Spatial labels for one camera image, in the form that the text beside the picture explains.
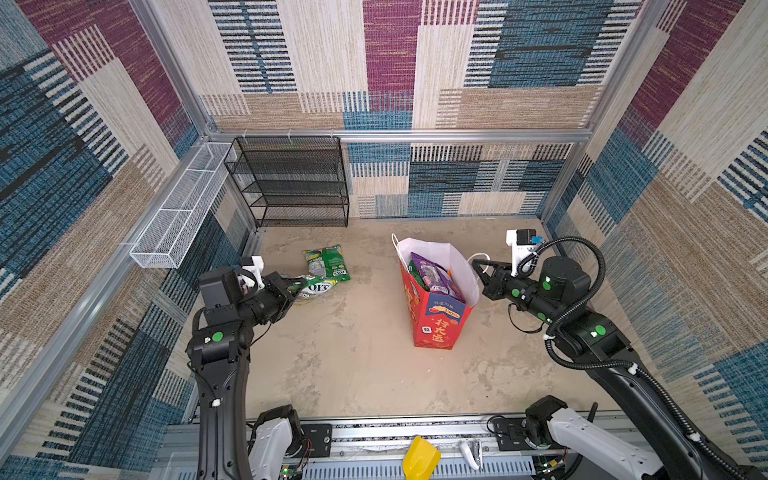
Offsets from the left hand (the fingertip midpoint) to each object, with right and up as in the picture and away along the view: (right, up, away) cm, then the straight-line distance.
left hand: (306, 276), depth 68 cm
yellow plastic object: (+26, -43, +3) cm, 50 cm away
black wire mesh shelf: (-15, +30, +42) cm, 54 cm away
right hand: (+37, +2, -1) cm, 37 cm away
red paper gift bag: (+31, -12, +8) cm, 34 cm away
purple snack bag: (+32, -2, +14) cm, 34 cm away
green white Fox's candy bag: (+1, -3, +4) cm, 5 cm away
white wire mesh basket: (-49, +10, +26) cm, 56 cm away
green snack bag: (-2, +1, +37) cm, 37 cm away
